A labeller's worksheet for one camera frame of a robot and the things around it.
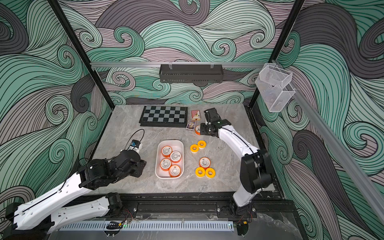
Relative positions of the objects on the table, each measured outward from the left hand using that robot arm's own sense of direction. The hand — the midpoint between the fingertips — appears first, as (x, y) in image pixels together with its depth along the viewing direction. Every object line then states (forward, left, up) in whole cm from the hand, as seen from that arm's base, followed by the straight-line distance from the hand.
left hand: (143, 161), depth 69 cm
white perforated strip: (-23, -3, -21) cm, 31 cm away
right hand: (+24, -33, -7) cm, 41 cm away
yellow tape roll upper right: (+20, -30, -19) cm, 41 cm away
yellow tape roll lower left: (+2, -28, -19) cm, 35 cm away
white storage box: (+19, -13, -17) cm, 29 cm away
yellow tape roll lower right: (+2, -34, -19) cm, 39 cm away
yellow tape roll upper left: (+18, -25, -19) cm, 36 cm away
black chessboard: (+43, -2, -17) cm, 47 cm away
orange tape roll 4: (+3, -13, -19) cm, 24 cm away
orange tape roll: (+16, -7, -20) cm, 26 cm away
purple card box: (+37, -23, -19) cm, 47 cm away
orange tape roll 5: (+8, -31, -18) cm, 37 cm away
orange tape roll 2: (+11, -14, -18) cm, 25 cm away
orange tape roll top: (+32, -28, -18) cm, 46 cm away
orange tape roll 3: (+7, -7, -19) cm, 22 cm away
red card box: (+47, -27, -19) cm, 58 cm away
